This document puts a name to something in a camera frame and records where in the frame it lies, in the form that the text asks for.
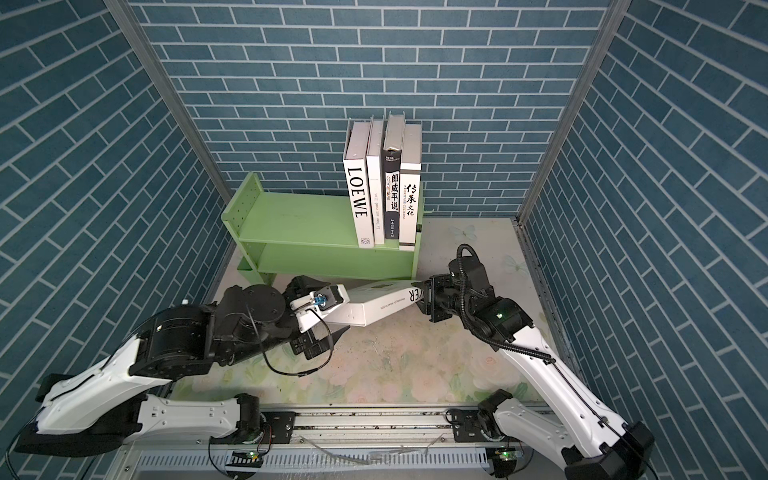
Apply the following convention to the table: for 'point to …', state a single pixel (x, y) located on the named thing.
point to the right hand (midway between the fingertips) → (405, 280)
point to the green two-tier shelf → (309, 236)
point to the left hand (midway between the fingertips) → (338, 307)
